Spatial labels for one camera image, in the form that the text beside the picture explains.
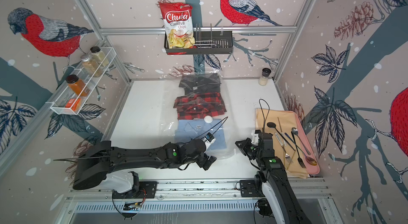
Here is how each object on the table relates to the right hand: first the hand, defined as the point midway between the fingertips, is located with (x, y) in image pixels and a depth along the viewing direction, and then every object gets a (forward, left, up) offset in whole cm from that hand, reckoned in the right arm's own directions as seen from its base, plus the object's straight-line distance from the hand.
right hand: (235, 141), depth 83 cm
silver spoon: (+10, -37, -6) cm, 39 cm away
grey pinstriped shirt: (+44, +22, -2) cm, 50 cm away
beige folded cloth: (+5, -32, -7) cm, 33 cm away
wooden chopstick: (+14, -29, -6) cm, 32 cm away
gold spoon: (-6, -39, -6) cm, 40 cm away
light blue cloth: (+9, +26, -6) cm, 28 cm away
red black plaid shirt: (+24, +22, -2) cm, 33 cm away
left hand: (-7, +12, +2) cm, 14 cm away
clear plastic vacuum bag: (+15, +40, -5) cm, 43 cm away
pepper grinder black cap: (+50, -25, +5) cm, 56 cm away
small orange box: (+3, +73, +27) cm, 78 cm away
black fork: (-7, -34, -6) cm, 35 cm away
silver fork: (-5, -28, -6) cm, 29 cm away
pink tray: (0, -41, -6) cm, 41 cm away
